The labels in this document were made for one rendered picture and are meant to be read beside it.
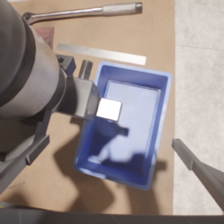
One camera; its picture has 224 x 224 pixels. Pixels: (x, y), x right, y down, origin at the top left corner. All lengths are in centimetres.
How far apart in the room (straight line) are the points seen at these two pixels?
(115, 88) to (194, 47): 78
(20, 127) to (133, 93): 41
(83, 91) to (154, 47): 45
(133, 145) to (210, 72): 81
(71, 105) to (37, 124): 5
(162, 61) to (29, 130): 50
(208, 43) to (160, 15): 64
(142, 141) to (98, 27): 45
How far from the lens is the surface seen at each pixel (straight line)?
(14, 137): 19
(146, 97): 54
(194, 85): 111
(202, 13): 138
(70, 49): 65
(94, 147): 54
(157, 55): 60
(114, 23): 67
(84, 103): 20
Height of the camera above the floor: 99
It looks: 79 degrees down
